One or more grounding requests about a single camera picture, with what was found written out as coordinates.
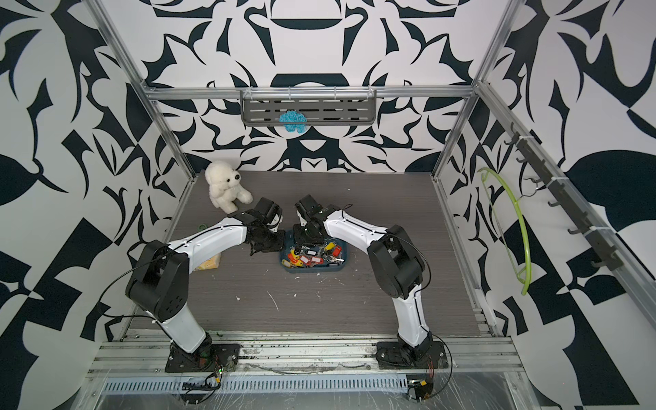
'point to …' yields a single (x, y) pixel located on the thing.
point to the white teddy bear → (224, 187)
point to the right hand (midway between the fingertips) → (296, 236)
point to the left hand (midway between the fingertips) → (284, 242)
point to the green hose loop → (527, 280)
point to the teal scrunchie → (292, 116)
